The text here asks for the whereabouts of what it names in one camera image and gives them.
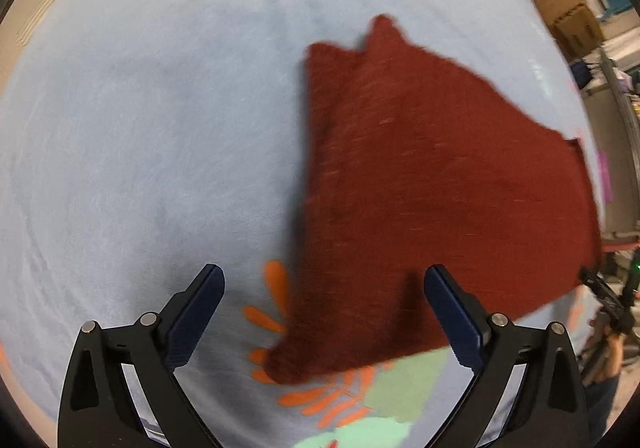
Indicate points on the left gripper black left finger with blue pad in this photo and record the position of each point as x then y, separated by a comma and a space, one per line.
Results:
120, 388

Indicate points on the wooden drawer cabinet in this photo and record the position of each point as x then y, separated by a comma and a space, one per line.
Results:
572, 25

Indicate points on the dark red knitted sweater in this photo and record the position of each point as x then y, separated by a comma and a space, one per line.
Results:
414, 161

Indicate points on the dark blue bag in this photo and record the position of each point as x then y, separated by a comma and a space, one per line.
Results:
582, 74

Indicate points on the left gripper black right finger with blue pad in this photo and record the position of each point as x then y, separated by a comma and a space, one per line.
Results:
525, 389

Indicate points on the blue patterned bed blanket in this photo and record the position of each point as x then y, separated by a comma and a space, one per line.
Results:
143, 139

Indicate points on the purple plastic stool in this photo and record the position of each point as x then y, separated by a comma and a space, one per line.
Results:
605, 176

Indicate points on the grey desk edge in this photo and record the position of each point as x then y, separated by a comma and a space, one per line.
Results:
615, 128

